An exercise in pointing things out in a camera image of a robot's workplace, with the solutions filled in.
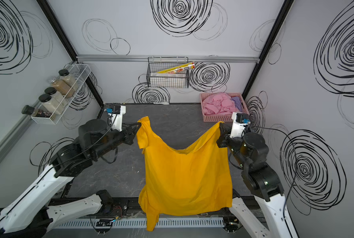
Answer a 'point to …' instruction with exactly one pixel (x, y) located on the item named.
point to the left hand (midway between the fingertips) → (140, 123)
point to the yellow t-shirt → (191, 181)
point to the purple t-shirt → (237, 102)
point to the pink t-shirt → (218, 103)
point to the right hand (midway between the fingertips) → (222, 124)
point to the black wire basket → (178, 80)
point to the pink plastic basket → (212, 118)
